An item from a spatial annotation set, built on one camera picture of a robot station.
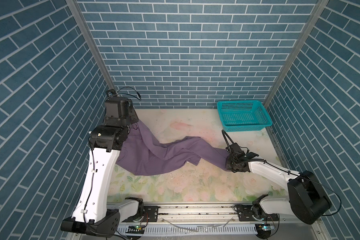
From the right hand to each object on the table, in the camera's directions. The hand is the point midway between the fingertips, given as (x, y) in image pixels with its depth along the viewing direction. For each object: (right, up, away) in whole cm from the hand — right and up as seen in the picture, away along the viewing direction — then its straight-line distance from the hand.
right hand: (227, 163), depth 89 cm
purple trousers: (-50, +8, -4) cm, 51 cm away
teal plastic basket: (+15, +29, +16) cm, 37 cm away
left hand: (-51, +31, -24) cm, 64 cm away
